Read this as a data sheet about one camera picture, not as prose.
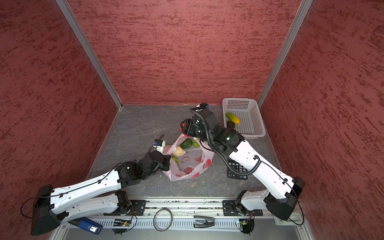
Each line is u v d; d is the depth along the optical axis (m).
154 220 0.71
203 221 0.70
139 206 0.74
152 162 0.54
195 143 0.94
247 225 0.71
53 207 0.40
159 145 0.67
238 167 0.87
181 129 0.62
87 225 0.67
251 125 1.07
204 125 0.45
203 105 0.59
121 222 0.73
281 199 0.39
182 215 0.73
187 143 0.92
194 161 0.90
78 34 0.80
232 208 0.74
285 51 0.88
